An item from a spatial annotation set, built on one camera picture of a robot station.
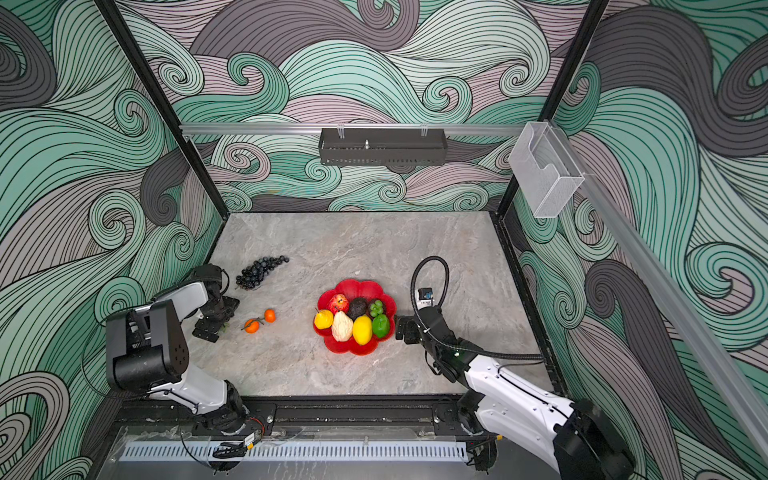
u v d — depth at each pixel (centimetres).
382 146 99
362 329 84
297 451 70
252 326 88
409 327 73
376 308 87
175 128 93
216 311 74
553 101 87
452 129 93
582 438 40
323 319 83
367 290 94
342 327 83
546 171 77
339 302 88
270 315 89
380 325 83
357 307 88
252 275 98
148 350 46
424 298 73
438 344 60
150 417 74
